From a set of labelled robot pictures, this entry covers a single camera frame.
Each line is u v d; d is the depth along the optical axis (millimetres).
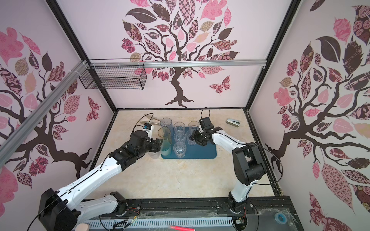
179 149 944
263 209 729
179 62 950
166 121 981
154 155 878
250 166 470
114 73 948
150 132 698
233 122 1095
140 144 593
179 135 977
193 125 1045
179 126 1027
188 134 972
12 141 509
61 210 375
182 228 685
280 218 709
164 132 940
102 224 696
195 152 923
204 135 687
